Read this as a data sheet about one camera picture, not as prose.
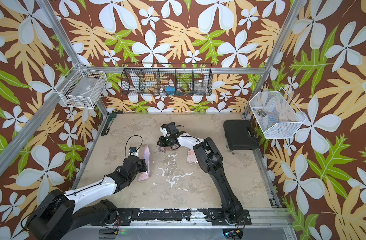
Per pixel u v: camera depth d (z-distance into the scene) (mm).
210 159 605
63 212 411
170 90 937
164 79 977
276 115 844
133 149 779
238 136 1016
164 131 956
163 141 909
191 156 955
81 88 902
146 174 844
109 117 1162
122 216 737
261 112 845
